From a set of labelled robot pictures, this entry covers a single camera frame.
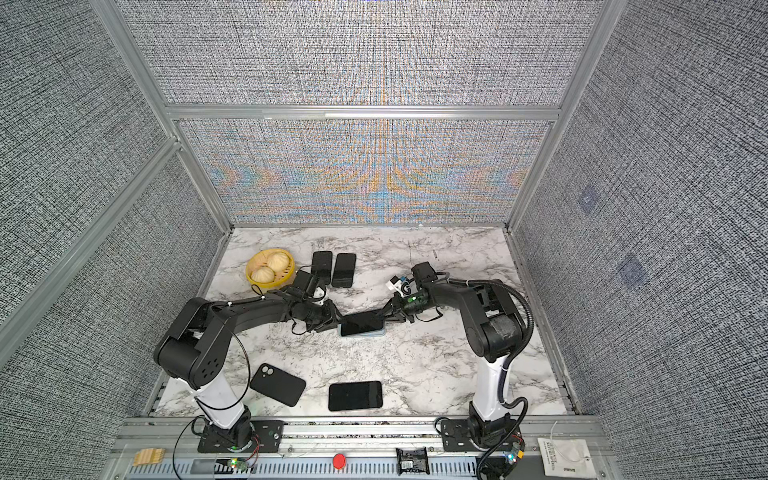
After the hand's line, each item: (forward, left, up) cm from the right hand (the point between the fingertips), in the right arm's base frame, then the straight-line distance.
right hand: (380, 318), depth 91 cm
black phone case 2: (+17, +13, -1) cm, 22 cm away
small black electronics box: (-36, -8, -2) cm, 37 cm away
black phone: (+2, +6, -6) cm, 9 cm away
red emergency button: (-36, +9, -2) cm, 37 cm away
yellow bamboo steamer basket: (+23, +43, +1) cm, 49 cm away
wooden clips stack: (-35, +53, 0) cm, 64 cm away
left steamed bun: (+14, +38, +4) cm, 41 cm away
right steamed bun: (+19, +35, +4) cm, 40 cm away
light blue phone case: (-4, 0, -1) cm, 4 cm away
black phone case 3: (-18, +28, -3) cm, 33 cm away
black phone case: (+25, +22, -6) cm, 34 cm away
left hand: (0, +11, -2) cm, 11 cm away
